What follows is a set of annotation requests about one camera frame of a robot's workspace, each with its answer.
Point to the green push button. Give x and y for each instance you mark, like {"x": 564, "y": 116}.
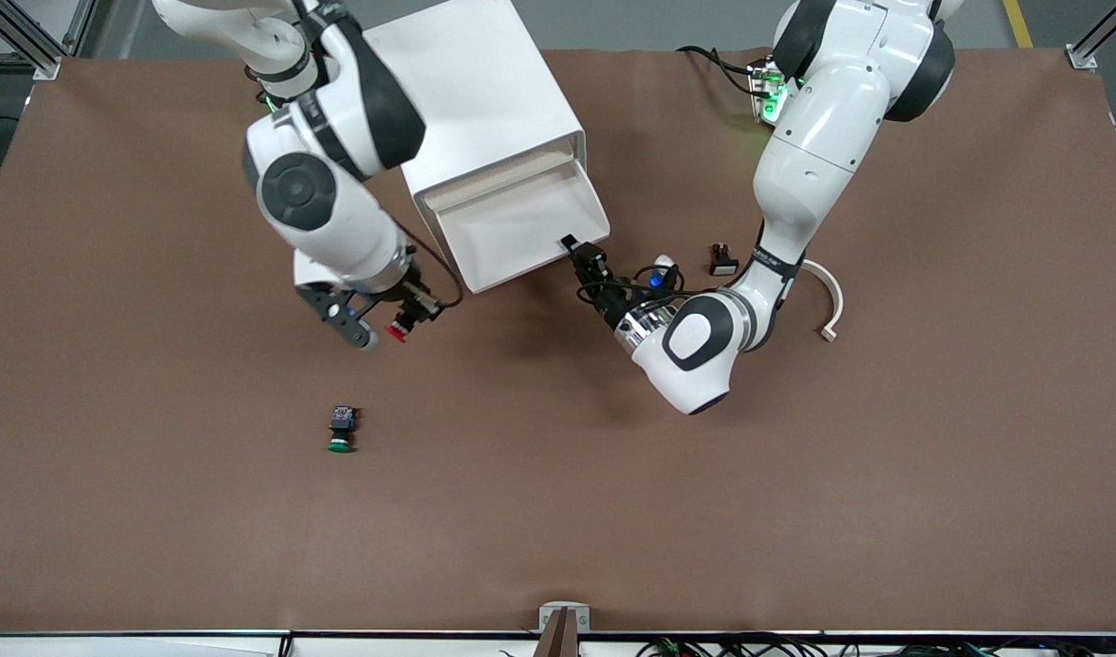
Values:
{"x": 341, "y": 431}

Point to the brown camera stand post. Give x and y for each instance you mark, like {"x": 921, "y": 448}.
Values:
{"x": 560, "y": 639}

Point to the brown table cover sheet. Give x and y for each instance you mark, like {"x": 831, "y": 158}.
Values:
{"x": 558, "y": 502}

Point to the white curved plastic clamp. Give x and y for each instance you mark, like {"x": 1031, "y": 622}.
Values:
{"x": 836, "y": 306}

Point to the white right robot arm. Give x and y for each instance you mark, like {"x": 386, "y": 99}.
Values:
{"x": 320, "y": 192}

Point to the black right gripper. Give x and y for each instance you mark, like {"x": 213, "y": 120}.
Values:
{"x": 412, "y": 298}

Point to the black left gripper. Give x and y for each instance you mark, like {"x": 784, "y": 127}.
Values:
{"x": 606, "y": 297}

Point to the aluminium frame post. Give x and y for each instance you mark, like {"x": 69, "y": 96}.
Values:
{"x": 1100, "y": 32}
{"x": 28, "y": 41}

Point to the black switch white face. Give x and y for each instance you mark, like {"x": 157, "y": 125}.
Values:
{"x": 724, "y": 263}

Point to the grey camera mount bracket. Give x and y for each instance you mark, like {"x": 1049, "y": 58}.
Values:
{"x": 548, "y": 616}

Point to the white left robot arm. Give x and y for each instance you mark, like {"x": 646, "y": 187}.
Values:
{"x": 813, "y": 164}

